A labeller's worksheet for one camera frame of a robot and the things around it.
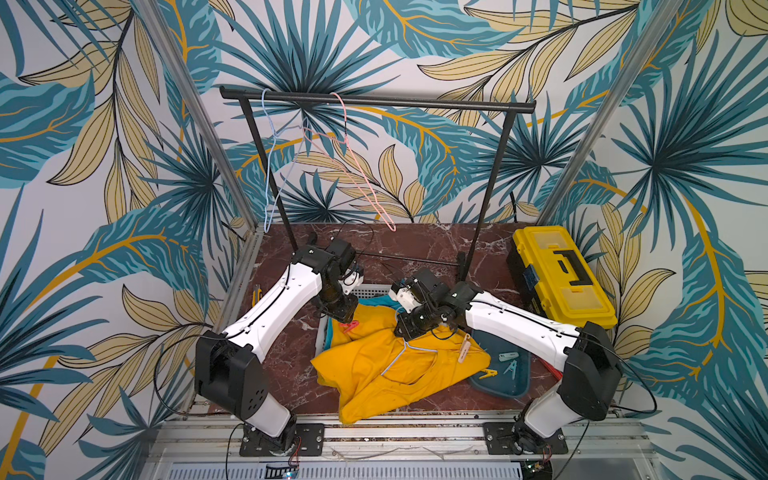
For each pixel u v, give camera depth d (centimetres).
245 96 59
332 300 66
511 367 84
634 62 76
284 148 97
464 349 76
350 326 79
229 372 41
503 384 82
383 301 88
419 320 68
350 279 72
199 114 85
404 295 75
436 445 73
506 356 84
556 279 84
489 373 83
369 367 71
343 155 100
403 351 75
